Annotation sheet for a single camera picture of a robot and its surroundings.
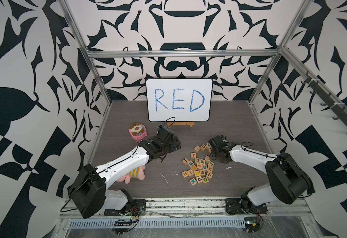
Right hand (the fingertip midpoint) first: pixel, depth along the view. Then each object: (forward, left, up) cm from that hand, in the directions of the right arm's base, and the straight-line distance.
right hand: (214, 153), depth 92 cm
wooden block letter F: (-13, +5, +2) cm, 14 cm away
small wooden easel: (+18, +27, +6) cm, 33 cm away
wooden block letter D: (-16, +8, +2) cm, 18 cm away
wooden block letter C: (+3, +6, +2) cm, 7 cm away
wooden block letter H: (-13, +18, +2) cm, 22 cm away
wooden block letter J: (-6, +18, +2) cm, 19 cm away
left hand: (+1, +24, +13) cm, 27 cm away
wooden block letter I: (-12, +15, +2) cm, 20 cm away
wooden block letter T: (+2, +11, +2) cm, 11 cm away
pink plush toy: (-13, +44, +7) cm, 46 cm away
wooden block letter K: (-17, +14, +2) cm, 22 cm away
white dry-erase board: (+28, +17, +19) cm, 38 cm away
